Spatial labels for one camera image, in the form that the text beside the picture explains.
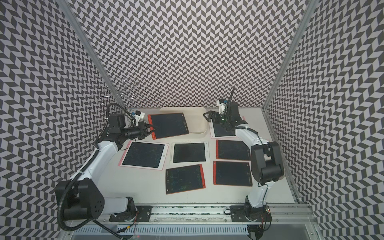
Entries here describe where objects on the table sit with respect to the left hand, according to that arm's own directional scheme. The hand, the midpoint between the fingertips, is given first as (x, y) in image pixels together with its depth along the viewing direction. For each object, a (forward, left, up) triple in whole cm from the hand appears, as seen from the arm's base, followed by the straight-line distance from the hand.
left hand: (158, 129), depth 77 cm
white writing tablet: (-2, -16, -23) cm, 28 cm away
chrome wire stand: (+20, +24, +8) cm, 32 cm away
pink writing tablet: (-3, +13, -23) cm, 27 cm away
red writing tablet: (-18, -13, -24) cm, 33 cm away
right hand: (+13, -27, -6) cm, 30 cm away
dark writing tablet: (+1, -42, -24) cm, 48 cm away
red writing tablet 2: (-15, -41, -24) cm, 50 cm away
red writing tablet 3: (+6, -4, -4) cm, 8 cm away
